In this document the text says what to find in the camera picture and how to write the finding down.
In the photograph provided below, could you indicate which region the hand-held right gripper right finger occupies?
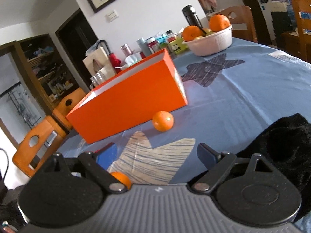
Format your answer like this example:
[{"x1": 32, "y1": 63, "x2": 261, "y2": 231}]
[{"x1": 190, "y1": 143, "x2": 276, "y2": 193}]

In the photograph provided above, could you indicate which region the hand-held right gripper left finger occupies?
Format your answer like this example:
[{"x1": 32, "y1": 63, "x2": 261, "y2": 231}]
[{"x1": 45, "y1": 143, "x2": 129, "y2": 194}]

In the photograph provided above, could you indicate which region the small orange tangerine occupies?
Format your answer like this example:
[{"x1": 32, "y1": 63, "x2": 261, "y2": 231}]
[
  {"x1": 110, "y1": 171, "x2": 132, "y2": 190},
  {"x1": 152, "y1": 111, "x2": 175, "y2": 132}
]

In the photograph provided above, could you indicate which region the orange cardboard box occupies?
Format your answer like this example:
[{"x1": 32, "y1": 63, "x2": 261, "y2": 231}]
[{"x1": 65, "y1": 49, "x2": 189, "y2": 144}]

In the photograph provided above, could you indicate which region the blue printed tablecloth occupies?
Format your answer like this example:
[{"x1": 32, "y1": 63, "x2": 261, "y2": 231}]
[{"x1": 57, "y1": 37, "x2": 311, "y2": 186}]

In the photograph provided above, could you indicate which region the clear glass mug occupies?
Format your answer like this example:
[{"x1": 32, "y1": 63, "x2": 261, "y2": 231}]
[{"x1": 90, "y1": 72, "x2": 106, "y2": 90}]

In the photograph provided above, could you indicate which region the black fuzzy cloth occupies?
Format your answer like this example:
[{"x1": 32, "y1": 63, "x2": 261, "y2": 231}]
[{"x1": 237, "y1": 113, "x2": 311, "y2": 197}]

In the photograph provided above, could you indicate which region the cream tote bag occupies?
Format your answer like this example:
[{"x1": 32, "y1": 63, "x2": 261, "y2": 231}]
[{"x1": 83, "y1": 40, "x2": 117, "y2": 80}]

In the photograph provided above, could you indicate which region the tissue pack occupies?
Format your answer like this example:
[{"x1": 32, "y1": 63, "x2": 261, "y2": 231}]
[{"x1": 125, "y1": 53, "x2": 142, "y2": 67}]

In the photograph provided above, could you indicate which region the wooden cabinet with shelves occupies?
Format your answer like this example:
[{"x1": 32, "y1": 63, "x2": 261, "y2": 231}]
[{"x1": 15, "y1": 34, "x2": 80, "y2": 112}]

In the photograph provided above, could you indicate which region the pink bottle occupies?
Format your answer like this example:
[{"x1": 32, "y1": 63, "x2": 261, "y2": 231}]
[{"x1": 121, "y1": 44, "x2": 133, "y2": 57}]

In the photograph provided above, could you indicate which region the white plastic basket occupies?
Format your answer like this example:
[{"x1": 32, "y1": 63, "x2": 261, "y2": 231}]
[{"x1": 182, "y1": 25, "x2": 233, "y2": 56}]

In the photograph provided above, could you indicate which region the green box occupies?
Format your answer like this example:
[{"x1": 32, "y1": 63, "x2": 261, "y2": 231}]
[{"x1": 169, "y1": 37, "x2": 190, "y2": 54}]

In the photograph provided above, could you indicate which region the grey bottle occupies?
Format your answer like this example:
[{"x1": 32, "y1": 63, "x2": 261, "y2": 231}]
[{"x1": 136, "y1": 38, "x2": 152, "y2": 57}]

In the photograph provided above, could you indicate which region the large orange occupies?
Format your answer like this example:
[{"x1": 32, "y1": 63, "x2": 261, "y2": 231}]
[
  {"x1": 182, "y1": 26, "x2": 203, "y2": 42},
  {"x1": 209, "y1": 15, "x2": 230, "y2": 32}
]

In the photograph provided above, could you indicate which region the black thermos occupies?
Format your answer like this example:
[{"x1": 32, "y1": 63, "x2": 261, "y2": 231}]
[{"x1": 182, "y1": 5, "x2": 203, "y2": 28}]

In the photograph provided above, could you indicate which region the black cable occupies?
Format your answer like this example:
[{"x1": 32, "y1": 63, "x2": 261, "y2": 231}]
[{"x1": 0, "y1": 148, "x2": 10, "y2": 182}]

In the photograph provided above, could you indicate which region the wall light switch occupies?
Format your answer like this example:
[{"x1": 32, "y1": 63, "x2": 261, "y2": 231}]
[{"x1": 105, "y1": 10, "x2": 119, "y2": 22}]

